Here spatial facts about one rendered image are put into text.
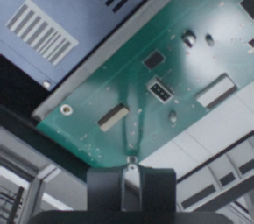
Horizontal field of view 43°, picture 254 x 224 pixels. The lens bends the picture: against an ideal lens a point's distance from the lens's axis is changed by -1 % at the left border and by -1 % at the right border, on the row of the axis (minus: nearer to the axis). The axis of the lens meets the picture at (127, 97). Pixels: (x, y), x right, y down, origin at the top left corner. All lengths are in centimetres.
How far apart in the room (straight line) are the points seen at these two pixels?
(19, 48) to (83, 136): 6
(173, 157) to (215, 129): 3
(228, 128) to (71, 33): 10
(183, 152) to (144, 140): 3
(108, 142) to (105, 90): 3
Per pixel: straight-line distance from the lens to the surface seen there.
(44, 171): 116
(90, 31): 16
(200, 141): 19
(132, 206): 21
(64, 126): 17
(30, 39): 16
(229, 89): 16
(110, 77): 16
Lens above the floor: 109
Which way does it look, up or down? 23 degrees up
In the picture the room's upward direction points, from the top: 130 degrees counter-clockwise
